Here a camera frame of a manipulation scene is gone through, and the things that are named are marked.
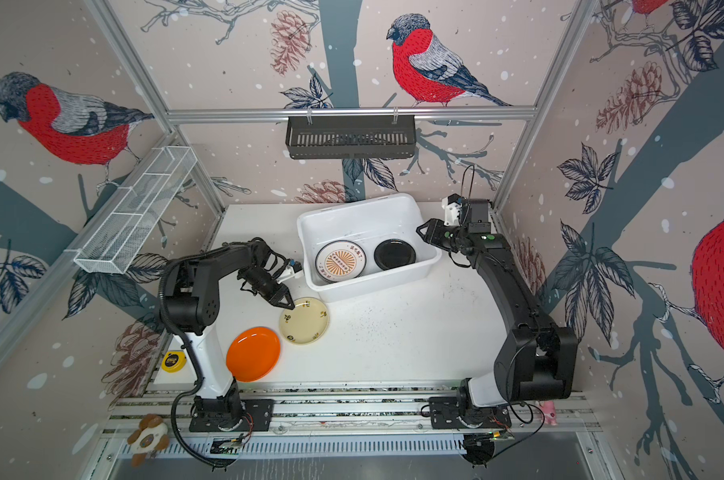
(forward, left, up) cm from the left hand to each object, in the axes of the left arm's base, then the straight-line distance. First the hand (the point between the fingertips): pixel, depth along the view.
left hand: (287, 305), depth 92 cm
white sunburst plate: (+17, -16, 0) cm, 23 cm away
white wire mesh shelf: (+13, +37, +30) cm, 49 cm away
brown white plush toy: (-34, +25, +2) cm, 43 cm away
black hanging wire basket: (+51, -22, +28) cm, 62 cm away
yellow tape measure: (-17, +29, 0) cm, 33 cm away
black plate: (+19, -35, +2) cm, 39 cm away
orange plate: (-15, +7, +1) cm, 16 cm away
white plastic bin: (+27, -25, +8) cm, 38 cm away
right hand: (+11, -41, +22) cm, 48 cm away
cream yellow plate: (-5, -6, -2) cm, 9 cm away
